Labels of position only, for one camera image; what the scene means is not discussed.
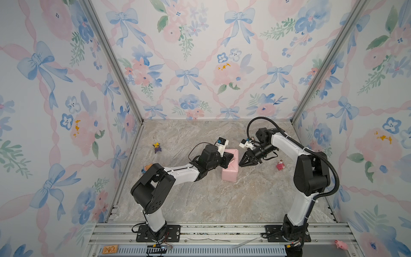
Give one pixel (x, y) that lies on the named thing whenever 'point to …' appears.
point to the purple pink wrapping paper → (229, 174)
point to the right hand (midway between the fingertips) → (243, 165)
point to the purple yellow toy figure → (156, 145)
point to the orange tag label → (110, 249)
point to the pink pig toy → (341, 244)
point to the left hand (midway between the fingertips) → (234, 155)
